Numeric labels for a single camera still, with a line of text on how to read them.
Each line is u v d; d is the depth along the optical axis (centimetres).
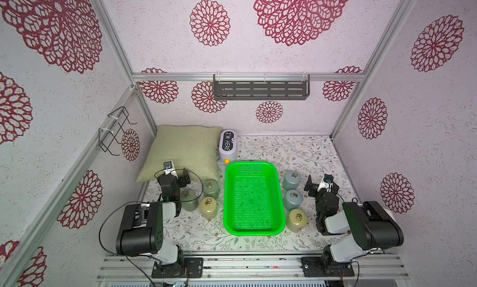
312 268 73
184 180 84
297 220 78
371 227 45
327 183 75
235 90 94
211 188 88
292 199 85
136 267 74
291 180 92
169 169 79
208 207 82
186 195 85
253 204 92
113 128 77
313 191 82
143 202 52
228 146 103
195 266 74
